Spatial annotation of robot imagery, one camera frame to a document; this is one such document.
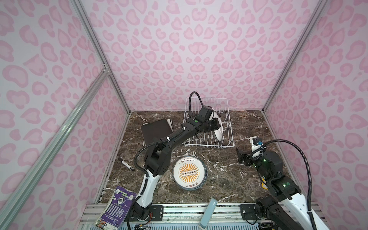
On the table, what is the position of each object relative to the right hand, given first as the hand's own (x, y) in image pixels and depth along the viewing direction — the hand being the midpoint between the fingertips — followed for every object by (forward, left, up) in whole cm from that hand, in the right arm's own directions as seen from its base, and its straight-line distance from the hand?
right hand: (245, 146), depth 74 cm
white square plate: (+30, +44, -19) cm, 57 cm away
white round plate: (+13, +11, -7) cm, 19 cm away
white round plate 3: (-15, +28, -19) cm, 37 cm away
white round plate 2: (-7, +29, -20) cm, 36 cm away
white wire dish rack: (+14, +17, -16) cm, 27 cm away
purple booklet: (-28, +65, -17) cm, 73 cm away
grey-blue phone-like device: (-28, +19, -19) cm, 39 cm away
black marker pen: (-3, +68, -20) cm, 71 cm away
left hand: (+17, +9, -2) cm, 19 cm away
